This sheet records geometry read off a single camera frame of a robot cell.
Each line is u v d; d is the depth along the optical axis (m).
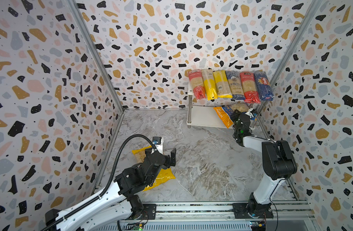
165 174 0.84
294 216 0.76
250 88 0.82
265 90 0.79
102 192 0.44
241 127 0.75
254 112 0.82
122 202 0.62
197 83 0.83
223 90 0.80
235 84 0.84
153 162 0.48
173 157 0.62
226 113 0.96
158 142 0.58
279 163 0.51
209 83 0.82
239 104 0.98
